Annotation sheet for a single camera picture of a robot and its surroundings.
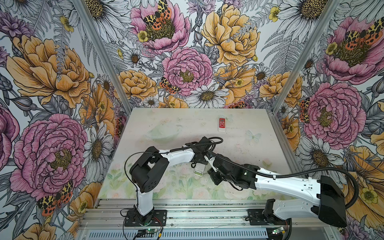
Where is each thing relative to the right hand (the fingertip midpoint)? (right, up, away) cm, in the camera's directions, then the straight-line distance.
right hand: (212, 175), depth 77 cm
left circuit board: (-29, -24, -6) cm, 38 cm away
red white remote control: (+11, +26, +34) cm, 44 cm away
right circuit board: (+29, -24, -6) cm, 38 cm away
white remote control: (-6, 0, +12) cm, 13 cm away
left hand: (-5, +3, +15) cm, 16 cm away
